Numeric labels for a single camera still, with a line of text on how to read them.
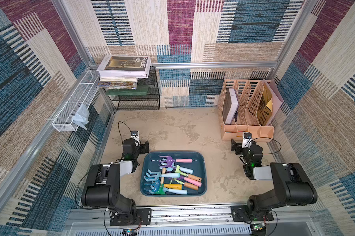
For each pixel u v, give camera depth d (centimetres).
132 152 73
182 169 87
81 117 66
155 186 81
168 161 89
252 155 69
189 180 83
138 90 101
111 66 83
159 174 84
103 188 45
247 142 78
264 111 97
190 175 83
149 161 91
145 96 115
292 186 45
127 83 81
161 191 79
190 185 81
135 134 82
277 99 84
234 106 97
